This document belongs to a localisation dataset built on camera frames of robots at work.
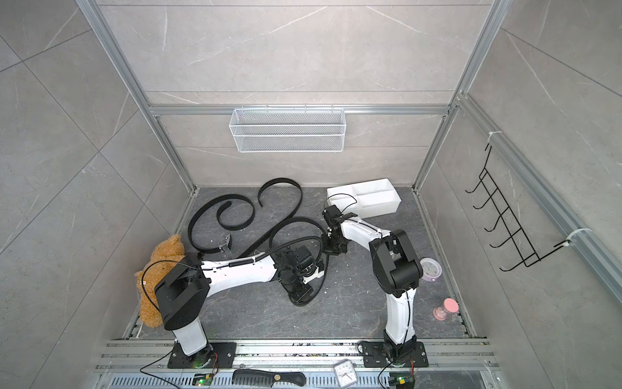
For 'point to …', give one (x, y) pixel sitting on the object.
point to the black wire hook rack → (517, 237)
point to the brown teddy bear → (167, 253)
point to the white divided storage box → (367, 198)
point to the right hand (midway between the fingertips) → (328, 251)
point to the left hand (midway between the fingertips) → (310, 294)
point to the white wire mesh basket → (288, 130)
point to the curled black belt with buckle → (227, 240)
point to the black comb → (262, 378)
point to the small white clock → (345, 373)
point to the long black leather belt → (281, 220)
